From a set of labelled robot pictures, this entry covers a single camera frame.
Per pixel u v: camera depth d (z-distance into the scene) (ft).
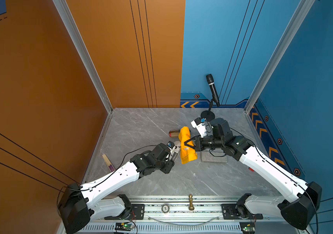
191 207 2.42
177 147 2.53
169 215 2.39
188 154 2.22
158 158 1.95
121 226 2.33
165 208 2.28
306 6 2.28
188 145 2.23
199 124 2.08
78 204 1.27
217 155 2.02
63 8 2.28
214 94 3.26
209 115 3.79
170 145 2.27
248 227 2.33
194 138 2.11
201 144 2.03
